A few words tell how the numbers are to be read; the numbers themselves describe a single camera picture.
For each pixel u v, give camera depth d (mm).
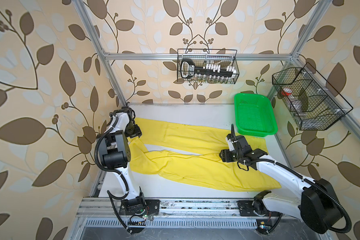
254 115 1122
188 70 847
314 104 722
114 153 526
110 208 758
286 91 806
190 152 937
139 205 686
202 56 896
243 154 650
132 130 813
